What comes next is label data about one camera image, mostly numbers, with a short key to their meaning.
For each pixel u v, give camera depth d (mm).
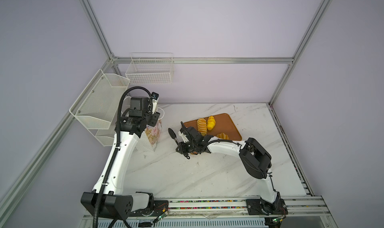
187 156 818
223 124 1079
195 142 715
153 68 956
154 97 635
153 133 855
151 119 655
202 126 1037
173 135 905
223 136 957
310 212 733
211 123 1042
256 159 513
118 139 436
